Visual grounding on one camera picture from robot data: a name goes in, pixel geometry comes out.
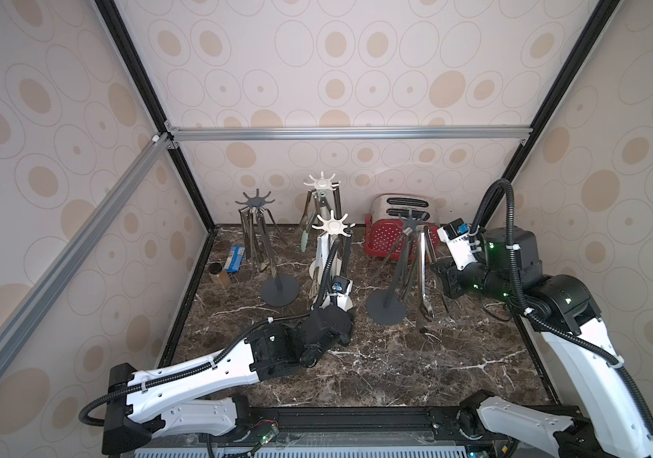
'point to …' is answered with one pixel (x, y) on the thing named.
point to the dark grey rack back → (388, 307)
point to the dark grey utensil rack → (279, 289)
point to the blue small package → (235, 258)
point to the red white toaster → (390, 214)
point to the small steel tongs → (323, 249)
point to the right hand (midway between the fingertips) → (444, 263)
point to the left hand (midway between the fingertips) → (359, 310)
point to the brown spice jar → (219, 275)
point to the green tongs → (310, 208)
